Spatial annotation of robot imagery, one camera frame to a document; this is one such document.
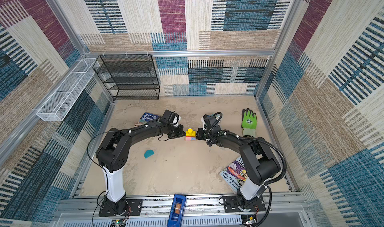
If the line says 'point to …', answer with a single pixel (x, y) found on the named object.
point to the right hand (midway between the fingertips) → (197, 135)
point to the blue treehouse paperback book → (146, 118)
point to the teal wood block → (148, 153)
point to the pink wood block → (188, 138)
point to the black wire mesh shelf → (129, 76)
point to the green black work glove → (249, 122)
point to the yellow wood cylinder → (190, 130)
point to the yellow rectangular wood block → (193, 134)
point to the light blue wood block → (193, 138)
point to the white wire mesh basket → (59, 104)
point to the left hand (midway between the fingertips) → (187, 132)
